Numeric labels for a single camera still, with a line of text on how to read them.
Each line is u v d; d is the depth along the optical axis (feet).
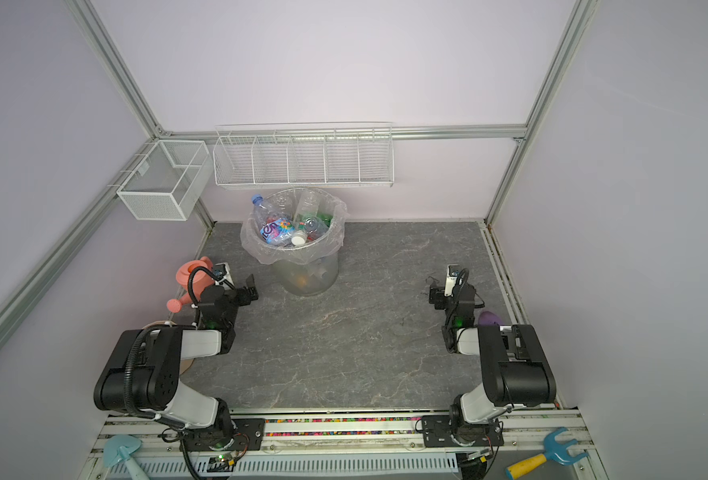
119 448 2.32
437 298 2.80
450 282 2.71
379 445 2.42
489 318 3.05
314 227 2.52
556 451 2.30
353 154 3.37
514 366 1.51
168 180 3.18
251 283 2.90
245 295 2.81
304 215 2.75
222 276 2.57
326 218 2.99
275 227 2.70
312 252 2.62
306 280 3.10
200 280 3.01
